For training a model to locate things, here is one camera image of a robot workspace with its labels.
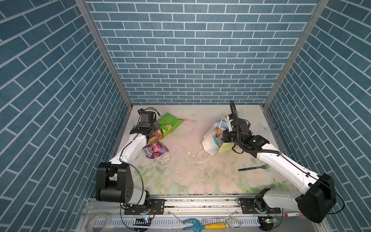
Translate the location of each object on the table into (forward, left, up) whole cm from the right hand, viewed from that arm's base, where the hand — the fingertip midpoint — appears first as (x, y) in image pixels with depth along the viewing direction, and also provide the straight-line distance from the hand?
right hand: (222, 129), depth 81 cm
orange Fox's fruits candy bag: (-2, +38, -7) cm, 39 cm away
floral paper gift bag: (0, +6, -19) cm, 20 cm away
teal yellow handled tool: (-44, +11, -18) cm, 49 cm away
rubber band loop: (-39, -7, -20) cm, 45 cm away
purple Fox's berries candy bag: (-9, +41, -14) cm, 44 cm away
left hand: (+4, +42, -3) cm, 42 cm away
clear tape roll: (-47, +54, -19) cm, 74 cm away
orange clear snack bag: (+1, +44, -18) cm, 48 cm away
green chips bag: (+13, +35, -13) cm, 40 cm away
